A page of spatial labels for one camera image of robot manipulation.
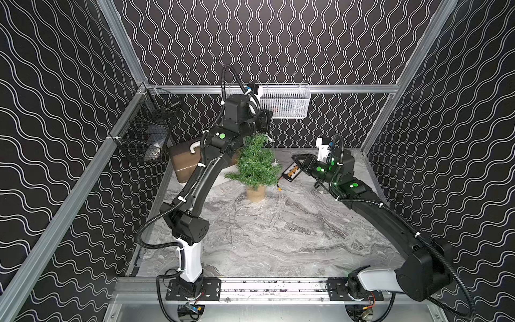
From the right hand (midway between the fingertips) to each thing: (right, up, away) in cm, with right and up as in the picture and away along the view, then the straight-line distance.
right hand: (293, 156), depth 76 cm
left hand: (-9, +17, -7) cm, 20 cm away
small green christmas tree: (-13, -4, +2) cm, 14 cm away
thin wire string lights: (-7, -3, +1) cm, 7 cm away
